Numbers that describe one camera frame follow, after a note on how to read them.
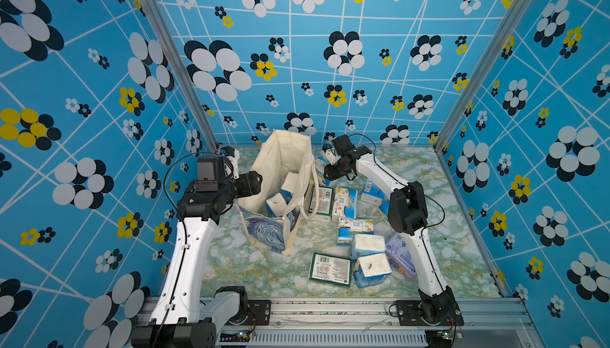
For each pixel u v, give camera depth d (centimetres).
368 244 75
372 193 94
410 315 72
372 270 71
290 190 88
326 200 94
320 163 101
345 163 77
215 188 52
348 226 86
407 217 61
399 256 80
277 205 85
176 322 36
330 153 93
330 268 77
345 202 92
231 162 57
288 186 89
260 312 74
